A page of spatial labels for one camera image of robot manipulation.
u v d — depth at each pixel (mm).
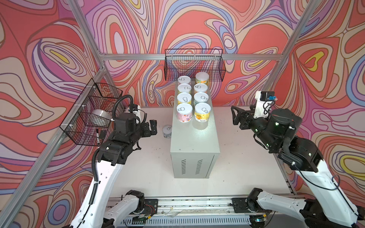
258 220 708
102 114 743
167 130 638
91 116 690
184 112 635
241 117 467
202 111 634
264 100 426
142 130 574
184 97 689
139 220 718
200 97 691
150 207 721
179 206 749
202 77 760
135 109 549
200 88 738
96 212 360
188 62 933
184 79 784
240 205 734
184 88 736
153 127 587
